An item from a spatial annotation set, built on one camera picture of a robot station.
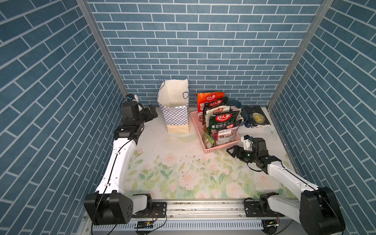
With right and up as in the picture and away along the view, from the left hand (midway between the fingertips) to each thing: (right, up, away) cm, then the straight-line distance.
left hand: (152, 107), depth 76 cm
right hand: (+45, -25, +10) cm, 53 cm away
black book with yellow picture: (+70, -4, +37) cm, 79 cm away
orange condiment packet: (+29, +8, +20) cm, 36 cm away
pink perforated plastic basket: (+25, -12, +23) cm, 36 cm away
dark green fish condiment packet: (+37, -7, +13) cm, 40 cm away
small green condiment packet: (+31, -20, +17) cm, 40 cm away
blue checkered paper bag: (+5, +11, +36) cm, 38 cm away
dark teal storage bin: (+53, +8, +42) cm, 68 cm away
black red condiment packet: (+35, +4, +18) cm, 40 cm away
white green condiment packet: (+36, -1, +15) cm, 39 cm away
